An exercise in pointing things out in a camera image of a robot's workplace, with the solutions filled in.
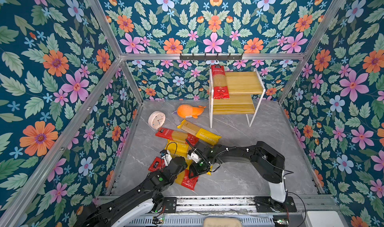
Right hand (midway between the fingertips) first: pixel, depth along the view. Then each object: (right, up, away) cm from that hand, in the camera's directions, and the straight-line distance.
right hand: (191, 175), depth 81 cm
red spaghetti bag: (-11, +19, +15) cm, 27 cm away
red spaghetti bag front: (+16, +46, -5) cm, 49 cm away
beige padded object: (+16, -16, -14) cm, 26 cm away
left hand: (-4, +8, +2) cm, 9 cm away
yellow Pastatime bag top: (+7, +20, +15) cm, 25 cm away
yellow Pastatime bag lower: (-1, +6, +5) cm, 8 cm away
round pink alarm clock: (-25, +30, +18) cm, 43 cm away
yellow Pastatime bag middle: (-10, +12, +11) cm, 19 cm away
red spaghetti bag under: (-20, +5, +3) cm, 21 cm away
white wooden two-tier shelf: (+31, +46, -1) cm, 56 cm away
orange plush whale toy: (-4, +36, +23) cm, 44 cm away
